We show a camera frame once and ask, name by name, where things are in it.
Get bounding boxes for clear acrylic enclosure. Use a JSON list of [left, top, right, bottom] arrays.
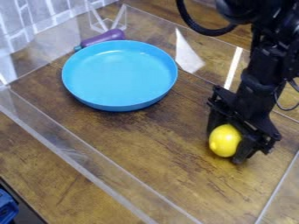
[[0, 0, 299, 224]]

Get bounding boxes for blue round tray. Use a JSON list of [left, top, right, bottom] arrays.
[[62, 40, 178, 112]]

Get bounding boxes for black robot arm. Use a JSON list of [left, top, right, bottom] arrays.
[[207, 0, 299, 164]]

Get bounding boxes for yellow lemon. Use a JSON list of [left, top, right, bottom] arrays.
[[210, 124, 242, 158]]

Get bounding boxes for purple eggplant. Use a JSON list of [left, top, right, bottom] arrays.
[[74, 29, 126, 52]]

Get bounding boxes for black cable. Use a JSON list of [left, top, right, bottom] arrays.
[[174, 0, 239, 38]]

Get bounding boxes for blue object at corner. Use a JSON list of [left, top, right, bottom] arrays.
[[0, 189, 19, 224]]

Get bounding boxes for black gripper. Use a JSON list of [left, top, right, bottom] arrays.
[[207, 69, 282, 165]]

